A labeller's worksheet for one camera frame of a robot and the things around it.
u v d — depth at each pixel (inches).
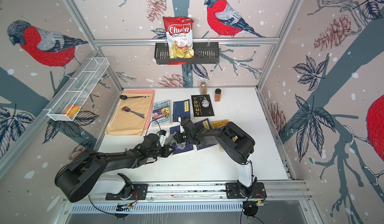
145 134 27.8
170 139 35.3
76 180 16.7
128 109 42.1
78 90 30.6
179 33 32.1
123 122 39.9
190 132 29.2
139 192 28.7
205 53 37.4
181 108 42.2
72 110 25.9
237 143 19.9
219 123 38.4
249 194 26.5
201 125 37.9
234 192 28.6
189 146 34.5
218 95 42.3
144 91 47.4
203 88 43.8
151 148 28.1
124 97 44.7
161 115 39.6
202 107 42.1
